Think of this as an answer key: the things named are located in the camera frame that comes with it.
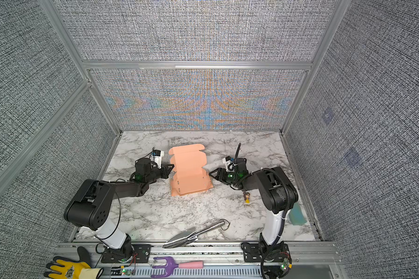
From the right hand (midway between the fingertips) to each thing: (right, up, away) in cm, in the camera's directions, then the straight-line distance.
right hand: (211, 171), depth 95 cm
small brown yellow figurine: (+18, -12, -7) cm, 23 cm away
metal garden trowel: (-10, -27, -17) cm, 33 cm away
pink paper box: (-12, -3, 0) cm, 12 cm away
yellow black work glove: (-58, -35, -26) cm, 73 cm away
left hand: (-19, +4, -2) cm, 19 cm away
